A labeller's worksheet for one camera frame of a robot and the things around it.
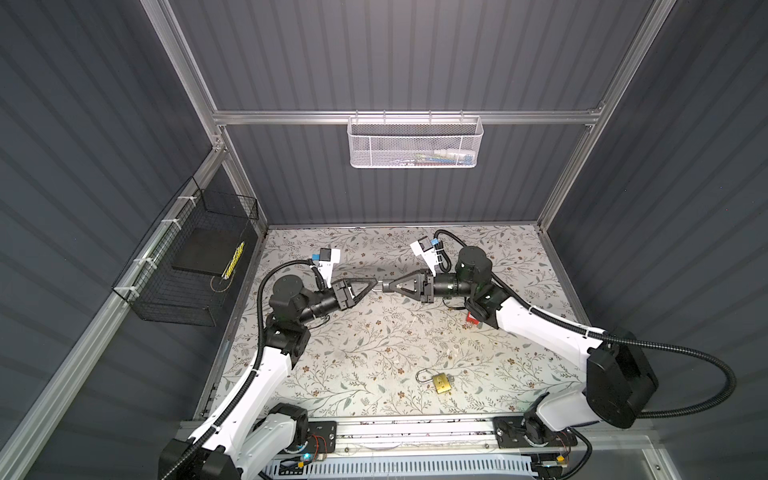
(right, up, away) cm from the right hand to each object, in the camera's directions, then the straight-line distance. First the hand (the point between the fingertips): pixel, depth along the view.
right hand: (394, 292), depth 68 cm
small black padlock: (-2, +1, 0) cm, 3 cm away
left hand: (-4, +2, -1) cm, 5 cm away
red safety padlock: (+16, -5, -5) cm, 18 cm away
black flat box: (-47, +10, +5) cm, 48 cm away
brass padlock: (+13, -26, +12) cm, 32 cm away
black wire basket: (-52, +4, +3) cm, 53 cm away
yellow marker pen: (-40, +7, +5) cm, 41 cm away
